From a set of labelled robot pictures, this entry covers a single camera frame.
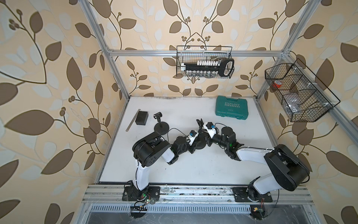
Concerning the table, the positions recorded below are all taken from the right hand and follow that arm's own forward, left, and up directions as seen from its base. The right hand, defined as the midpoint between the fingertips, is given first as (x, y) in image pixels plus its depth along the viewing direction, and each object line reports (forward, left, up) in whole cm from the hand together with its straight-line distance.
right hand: (200, 131), depth 87 cm
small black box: (+19, +42, -9) cm, 47 cm away
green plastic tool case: (+25, -29, -7) cm, 38 cm away
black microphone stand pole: (+7, +26, +9) cm, 28 cm away
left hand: (-1, +2, -7) cm, 7 cm away
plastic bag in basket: (+3, -48, +21) cm, 53 cm away
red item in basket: (+22, -49, +17) cm, 56 cm away
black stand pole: (-1, +1, +10) cm, 10 cm away
